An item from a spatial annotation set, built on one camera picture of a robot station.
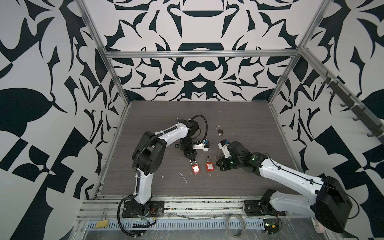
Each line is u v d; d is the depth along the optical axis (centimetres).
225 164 72
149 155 51
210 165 87
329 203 40
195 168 85
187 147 78
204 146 81
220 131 104
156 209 73
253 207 75
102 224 70
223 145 75
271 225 71
